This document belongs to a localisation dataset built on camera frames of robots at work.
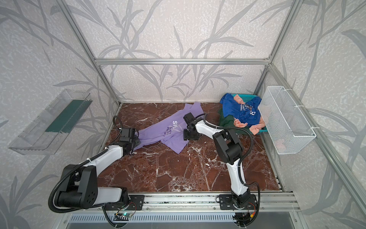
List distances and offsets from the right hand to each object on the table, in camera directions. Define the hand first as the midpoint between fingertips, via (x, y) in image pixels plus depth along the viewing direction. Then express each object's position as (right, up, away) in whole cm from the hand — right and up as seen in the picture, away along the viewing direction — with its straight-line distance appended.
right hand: (187, 134), depth 99 cm
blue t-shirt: (+44, +15, +3) cm, 47 cm away
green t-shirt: (+28, +9, -4) cm, 30 cm away
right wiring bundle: (+30, -41, -26) cm, 57 cm away
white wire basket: (+46, +8, -36) cm, 59 cm away
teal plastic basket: (+49, +27, +16) cm, 59 cm away
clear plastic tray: (-63, +4, -36) cm, 73 cm away
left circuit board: (-32, -38, -27) cm, 57 cm away
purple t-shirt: (-12, +2, 0) cm, 13 cm away
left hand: (-33, 0, -7) cm, 34 cm away
